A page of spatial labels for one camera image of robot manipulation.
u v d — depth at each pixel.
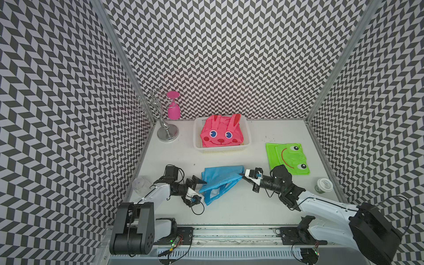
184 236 0.72
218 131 1.03
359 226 0.41
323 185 0.83
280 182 0.61
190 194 0.74
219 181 0.73
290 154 0.98
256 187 0.68
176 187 0.72
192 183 0.76
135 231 0.41
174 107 1.02
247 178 0.68
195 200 0.69
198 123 1.09
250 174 0.64
